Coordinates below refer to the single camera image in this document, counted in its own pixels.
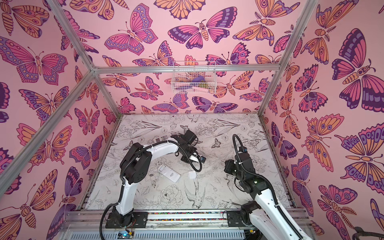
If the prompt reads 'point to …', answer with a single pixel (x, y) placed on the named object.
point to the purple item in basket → (198, 79)
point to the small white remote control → (160, 138)
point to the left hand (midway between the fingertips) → (197, 155)
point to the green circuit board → (124, 235)
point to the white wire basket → (191, 77)
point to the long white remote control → (169, 173)
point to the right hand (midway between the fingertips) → (226, 160)
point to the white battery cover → (192, 175)
